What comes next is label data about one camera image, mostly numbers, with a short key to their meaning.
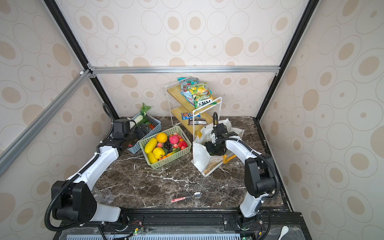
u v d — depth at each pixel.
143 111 1.10
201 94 0.79
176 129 1.06
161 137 0.97
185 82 0.90
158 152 0.92
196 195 0.80
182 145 0.98
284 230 0.71
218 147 0.77
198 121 0.93
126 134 0.66
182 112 1.02
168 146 1.00
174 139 1.00
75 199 0.42
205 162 0.86
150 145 0.95
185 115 0.99
